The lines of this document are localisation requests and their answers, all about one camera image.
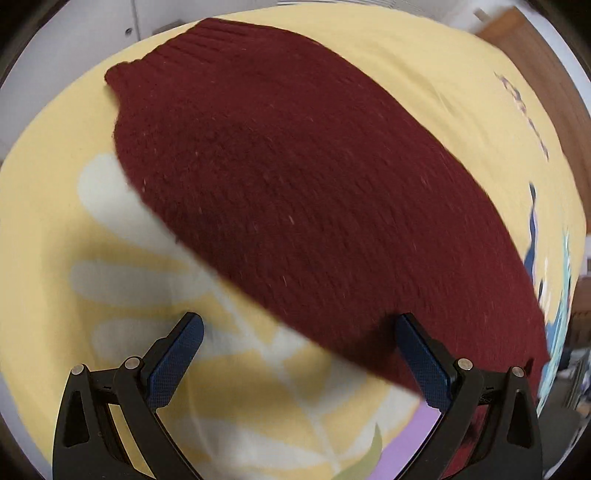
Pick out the dark red knitted sweater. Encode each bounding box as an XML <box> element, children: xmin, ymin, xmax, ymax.
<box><xmin>105</xmin><ymin>19</ymin><xmax>548</xmax><ymax>406</ymax></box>

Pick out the wooden drawer cabinet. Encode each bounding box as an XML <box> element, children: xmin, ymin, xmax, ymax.
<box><xmin>475</xmin><ymin>6</ymin><xmax>591</xmax><ymax>186</ymax></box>

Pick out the yellow dinosaur bed cover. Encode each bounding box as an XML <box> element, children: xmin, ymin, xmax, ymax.
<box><xmin>1</xmin><ymin>2</ymin><xmax>587</xmax><ymax>479</ymax></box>

